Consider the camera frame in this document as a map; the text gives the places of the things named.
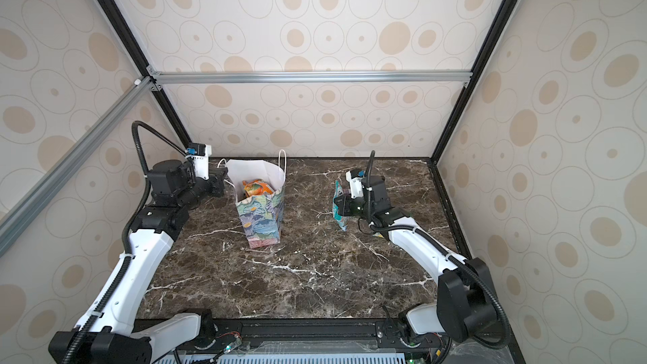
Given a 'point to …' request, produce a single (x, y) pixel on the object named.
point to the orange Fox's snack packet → (257, 187)
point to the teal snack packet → (341, 220)
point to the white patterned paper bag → (261, 215)
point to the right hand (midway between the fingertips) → (345, 198)
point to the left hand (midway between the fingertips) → (233, 166)
